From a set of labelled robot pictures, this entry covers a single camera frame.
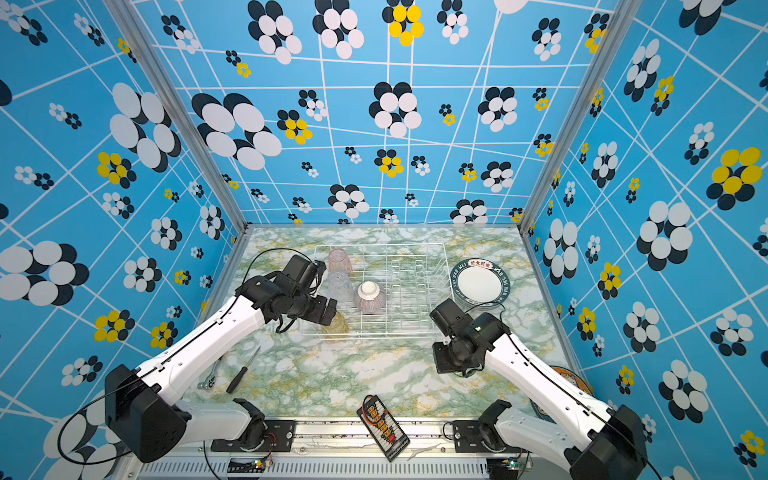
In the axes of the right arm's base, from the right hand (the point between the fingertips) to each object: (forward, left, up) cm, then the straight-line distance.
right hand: (444, 363), depth 77 cm
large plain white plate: (+29, -16, -6) cm, 33 cm away
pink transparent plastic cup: (+36, +33, -2) cm, 49 cm away
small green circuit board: (-22, +46, -8) cm, 52 cm away
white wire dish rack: (+33, +6, -9) cm, 35 cm away
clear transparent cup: (+24, +31, 0) cm, 39 cm away
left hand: (+13, +32, +7) cm, 35 cm away
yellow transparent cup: (+10, +29, 0) cm, 31 cm away
